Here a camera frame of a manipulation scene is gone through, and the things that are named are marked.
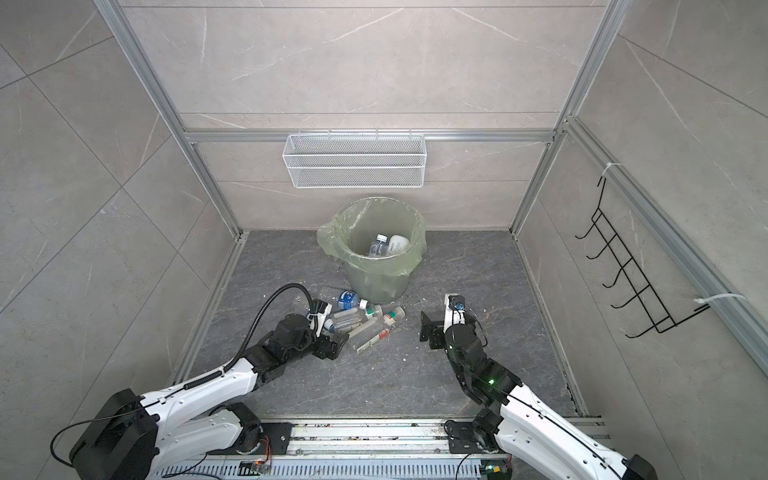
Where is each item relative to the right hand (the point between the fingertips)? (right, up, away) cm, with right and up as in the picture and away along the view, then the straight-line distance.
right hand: (438, 310), depth 79 cm
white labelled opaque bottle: (-11, +19, +14) cm, 26 cm away
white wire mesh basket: (-25, +48, +22) cm, 58 cm away
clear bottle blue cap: (-16, +17, +14) cm, 27 cm away
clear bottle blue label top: (-27, 0, +14) cm, 30 cm away
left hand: (-28, -5, +6) cm, 29 cm away
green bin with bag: (-27, +21, +18) cm, 39 cm away
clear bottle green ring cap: (-27, -6, +14) cm, 31 cm away
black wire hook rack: (+43, +2, -18) cm, 47 cm away
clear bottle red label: (-20, -10, +14) cm, 26 cm away
